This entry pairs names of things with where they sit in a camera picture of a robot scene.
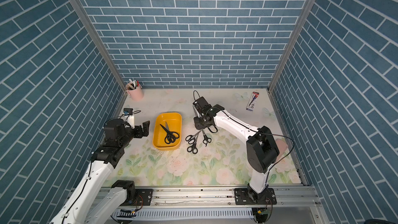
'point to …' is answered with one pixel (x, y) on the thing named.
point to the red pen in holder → (138, 83)
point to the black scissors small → (206, 139)
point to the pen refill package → (252, 101)
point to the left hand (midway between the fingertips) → (144, 120)
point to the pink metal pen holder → (137, 94)
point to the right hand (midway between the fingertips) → (200, 123)
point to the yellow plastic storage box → (174, 120)
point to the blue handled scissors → (213, 132)
